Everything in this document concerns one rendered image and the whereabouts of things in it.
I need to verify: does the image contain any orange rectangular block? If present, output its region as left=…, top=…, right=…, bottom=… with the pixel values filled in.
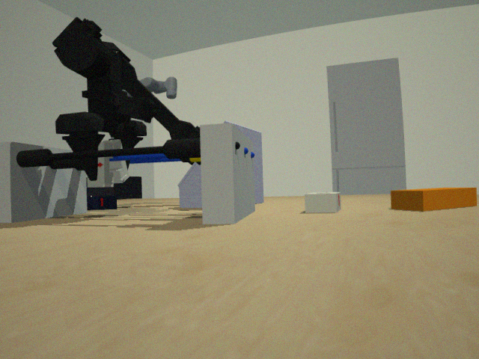
left=391, top=188, right=477, bottom=212

